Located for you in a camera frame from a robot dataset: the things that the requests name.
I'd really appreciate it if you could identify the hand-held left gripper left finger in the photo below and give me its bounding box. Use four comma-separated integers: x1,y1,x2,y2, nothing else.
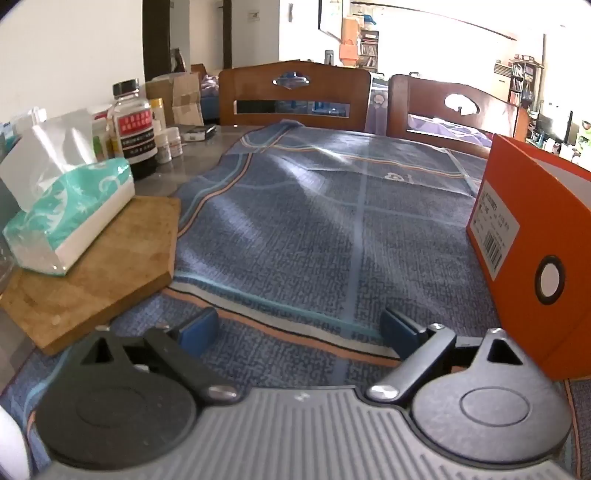
79,307,239,408

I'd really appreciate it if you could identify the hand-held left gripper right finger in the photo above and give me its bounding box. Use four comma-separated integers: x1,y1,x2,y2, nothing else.
366,308,537,403

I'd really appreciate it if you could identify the orange cardboard box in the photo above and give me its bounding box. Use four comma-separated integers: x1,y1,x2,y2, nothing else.
465,133,591,381

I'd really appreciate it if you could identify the wooden cutting board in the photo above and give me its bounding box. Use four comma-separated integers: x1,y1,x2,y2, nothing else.
0,196,182,356

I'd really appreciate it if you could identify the blue patterned tablecloth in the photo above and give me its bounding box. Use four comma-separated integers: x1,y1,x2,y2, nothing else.
0,119,591,480

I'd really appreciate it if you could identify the teal white tissue pack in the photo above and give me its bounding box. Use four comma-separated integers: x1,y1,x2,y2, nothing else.
0,108,136,277

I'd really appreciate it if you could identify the small white pill bottle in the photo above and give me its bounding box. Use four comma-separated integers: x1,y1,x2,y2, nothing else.
165,128,184,159
154,131,172,164

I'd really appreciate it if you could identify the dark flat case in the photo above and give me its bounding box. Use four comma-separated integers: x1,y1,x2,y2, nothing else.
181,123,218,142

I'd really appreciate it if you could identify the glass bottle with black cap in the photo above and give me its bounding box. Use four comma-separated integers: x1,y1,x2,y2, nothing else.
107,78,158,181

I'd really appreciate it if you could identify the purple bedding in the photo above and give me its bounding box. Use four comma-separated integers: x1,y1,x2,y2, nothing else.
406,113,495,148

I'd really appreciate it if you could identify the yellow lidded jar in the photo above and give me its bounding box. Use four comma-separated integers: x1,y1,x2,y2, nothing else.
148,98,167,134

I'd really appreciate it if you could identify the brown cardboard box stack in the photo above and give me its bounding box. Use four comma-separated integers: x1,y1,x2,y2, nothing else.
145,71,205,127

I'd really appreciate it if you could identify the wooden chair with cloud cutout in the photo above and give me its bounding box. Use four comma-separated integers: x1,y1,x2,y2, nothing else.
387,73,530,160

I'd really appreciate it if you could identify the wooden chair with pointed cutout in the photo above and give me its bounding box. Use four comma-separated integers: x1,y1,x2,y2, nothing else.
218,59,373,134

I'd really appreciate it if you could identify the white standing air conditioner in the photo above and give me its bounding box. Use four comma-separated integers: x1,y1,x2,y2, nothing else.
493,62,513,103

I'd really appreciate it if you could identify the orange carton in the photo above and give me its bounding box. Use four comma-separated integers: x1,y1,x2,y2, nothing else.
341,16,360,66

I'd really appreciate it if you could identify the dark wooden door frame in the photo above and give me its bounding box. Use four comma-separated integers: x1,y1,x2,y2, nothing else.
142,0,233,85

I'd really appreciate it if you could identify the framed wall painting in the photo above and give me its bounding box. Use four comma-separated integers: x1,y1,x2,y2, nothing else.
318,0,352,42

